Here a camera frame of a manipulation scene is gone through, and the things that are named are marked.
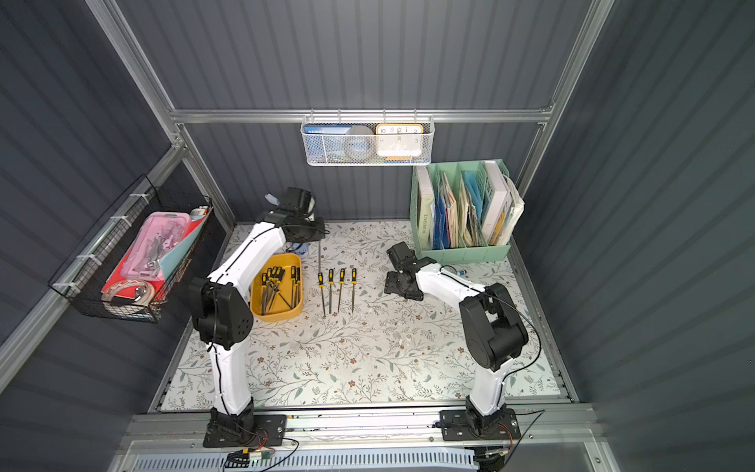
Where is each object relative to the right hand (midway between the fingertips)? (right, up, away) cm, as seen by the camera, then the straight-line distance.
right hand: (403, 286), depth 94 cm
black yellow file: (-21, 0, +7) cm, 23 cm away
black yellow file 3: (-29, +3, +10) cm, 31 cm away
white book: (+32, +27, +2) cm, 42 cm away
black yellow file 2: (-17, 0, +7) cm, 18 cm away
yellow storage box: (-43, -1, +5) cm, 43 cm away
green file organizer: (+20, +25, +3) cm, 32 cm away
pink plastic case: (-64, +16, -20) cm, 69 cm away
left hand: (-27, +18, -2) cm, 33 cm away
